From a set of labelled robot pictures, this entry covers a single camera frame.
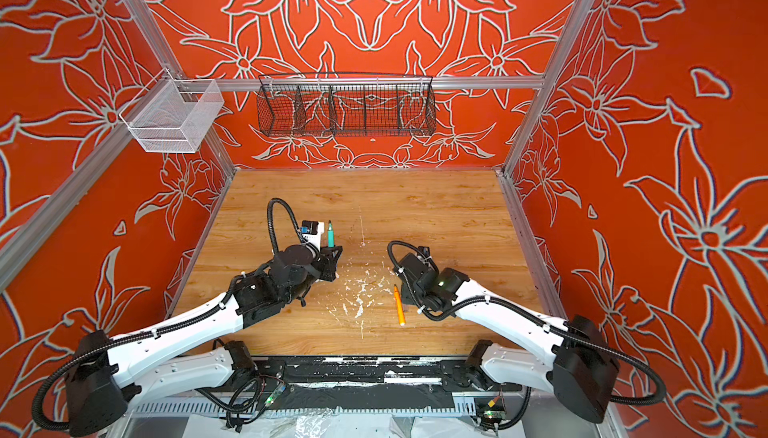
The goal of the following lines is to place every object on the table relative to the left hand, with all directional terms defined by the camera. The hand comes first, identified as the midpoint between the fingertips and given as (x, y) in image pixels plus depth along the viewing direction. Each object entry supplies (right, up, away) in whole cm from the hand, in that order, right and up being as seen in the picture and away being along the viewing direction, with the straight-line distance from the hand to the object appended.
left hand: (340, 246), depth 75 cm
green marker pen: (-2, +3, -4) cm, 5 cm away
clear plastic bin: (-55, +39, +17) cm, 69 cm away
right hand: (+17, -14, +6) cm, 23 cm away
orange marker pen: (+16, -20, +8) cm, 27 cm away
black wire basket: (-1, +44, +25) cm, 51 cm away
